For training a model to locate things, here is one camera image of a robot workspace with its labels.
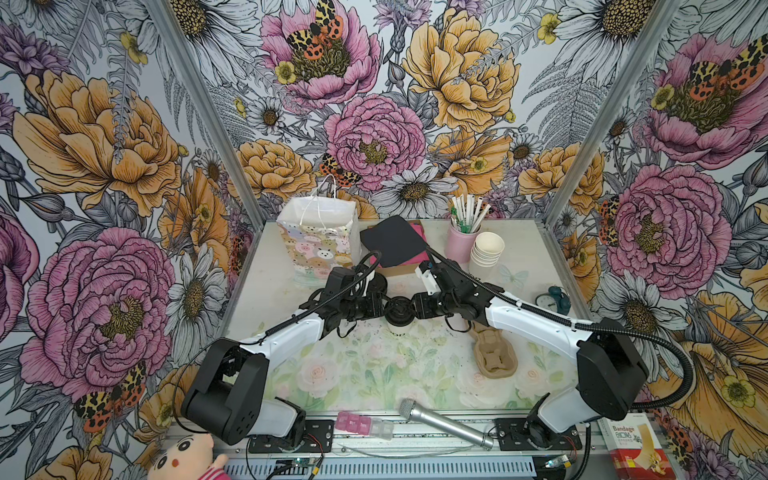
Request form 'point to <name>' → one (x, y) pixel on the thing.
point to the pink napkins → (422, 258)
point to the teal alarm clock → (556, 299)
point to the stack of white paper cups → (486, 251)
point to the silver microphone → (408, 408)
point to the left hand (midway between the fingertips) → (388, 313)
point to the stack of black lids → (379, 284)
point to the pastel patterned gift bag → (321, 233)
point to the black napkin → (393, 238)
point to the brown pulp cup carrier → (495, 356)
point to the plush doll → (174, 454)
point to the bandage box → (636, 452)
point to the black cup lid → (399, 311)
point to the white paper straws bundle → (465, 217)
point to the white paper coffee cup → (400, 331)
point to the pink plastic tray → (363, 424)
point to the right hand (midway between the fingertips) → (415, 313)
